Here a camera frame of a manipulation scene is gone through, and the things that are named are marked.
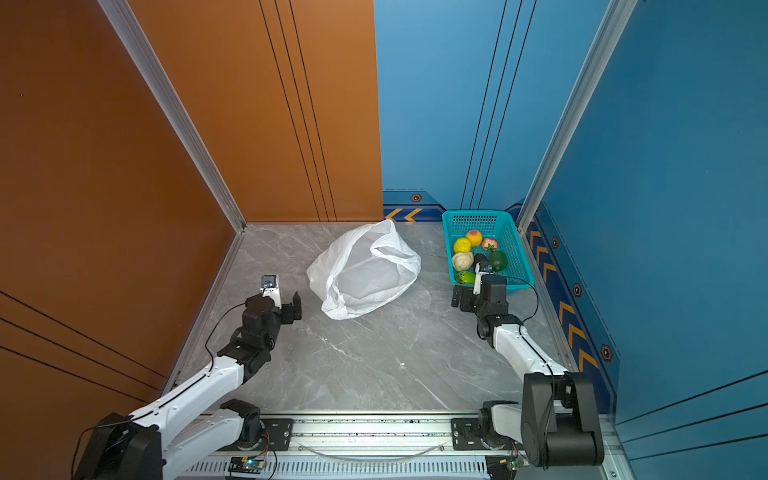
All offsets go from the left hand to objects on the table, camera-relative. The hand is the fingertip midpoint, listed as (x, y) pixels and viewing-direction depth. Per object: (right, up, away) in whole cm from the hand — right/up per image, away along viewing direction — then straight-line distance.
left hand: (280, 291), depth 85 cm
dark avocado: (+62, +9, +18) cm, 66 cm away
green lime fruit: (+56, +3, +11) cm, 57 cm away
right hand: (+55, 0, +5) cm, 56 cm away
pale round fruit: (+57, +8, +17) cm, 60 cm away
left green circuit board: (-2, -39, -15) cm, 42 cm away
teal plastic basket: (+72, +21, +26) cm, 79 cm away
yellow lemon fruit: (+57, +14, +20) cm, 62 cm away
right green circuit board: (+58, -39, -16) cm, 72 cm away
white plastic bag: (+21, +5, +20) cm, 30 cm away
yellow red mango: (+63, +17, +24) cm, 69 cm away
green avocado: (+69, +8, +17) cm, 72 cm away
